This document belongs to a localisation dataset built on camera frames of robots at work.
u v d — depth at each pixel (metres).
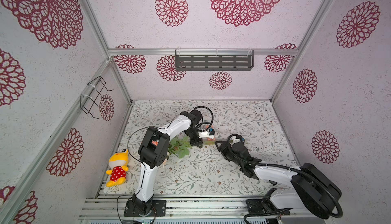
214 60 0.95
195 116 0.73
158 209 0.73
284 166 0.52
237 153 0.67
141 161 0.57
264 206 0.66
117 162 0.82
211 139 0.86
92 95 0.78
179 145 0.85
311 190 0.43
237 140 0.80
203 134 0.83
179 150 0.87
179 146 0.85
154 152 0.54
